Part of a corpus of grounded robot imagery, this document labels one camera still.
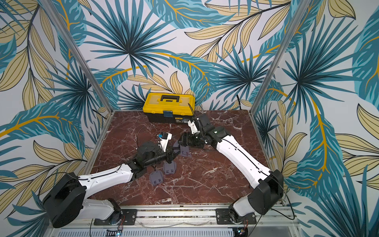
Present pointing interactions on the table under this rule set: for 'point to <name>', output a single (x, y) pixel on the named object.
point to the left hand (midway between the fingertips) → (181, 150)
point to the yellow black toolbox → (169, 107)
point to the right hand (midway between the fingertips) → (184, 141)
